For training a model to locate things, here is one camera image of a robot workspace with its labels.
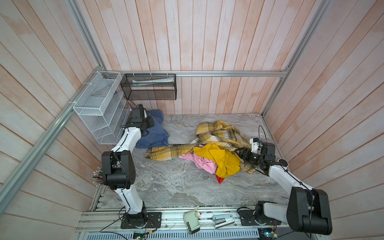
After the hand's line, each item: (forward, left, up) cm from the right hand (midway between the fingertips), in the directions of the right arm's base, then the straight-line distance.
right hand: (238, 151), depth 89 cm
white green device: (-37, +28, -3) cm, 46 cm away
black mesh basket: (+30, +55, +25) cm, 68 cm away
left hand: (+16, +56, +9) cm, 59 cm away
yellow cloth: (-7, +7, -3) cm, 11 cm away
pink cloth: (-10, +19, 0) cm, 21 cm away
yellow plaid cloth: (+13, +16, +2) cm, 21 cm away
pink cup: (-5, -27, -4) cm, 28 cm away
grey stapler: (-35, +12, -6) cm, 38 cm away
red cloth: (-15, +12, -8) cm, 20 cm away
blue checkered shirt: (+11, +52, -1) cm, 53 cm away
